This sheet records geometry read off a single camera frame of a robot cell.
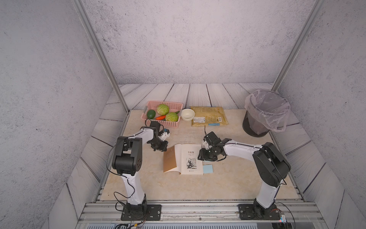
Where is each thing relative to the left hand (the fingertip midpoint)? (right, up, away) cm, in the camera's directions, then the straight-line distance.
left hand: (167, 148), depth 97 cm
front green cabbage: (+2, +22, +10) cm, 24 cm away
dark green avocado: (-15, +24, +17) cm, 33 cm away
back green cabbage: (-5, +27, +15) cm, 31 cm away
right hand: (+22, -5, -7) cm, 24 cm away
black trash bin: (+58, +13, +8) cm, 60 cm away
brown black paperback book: (+11, -5, -6) cm, 14 cm away
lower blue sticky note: (+26, -10, -11) cm, 30 cm away
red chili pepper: (-7, +21, +15) cm, 27 cm away
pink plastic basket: (-14, +32, +21) cm, 41 cm away
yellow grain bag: (+30, +23, +17) cm, 42 cm away
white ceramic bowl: (+14, +24, +17) cm, 32 cm away
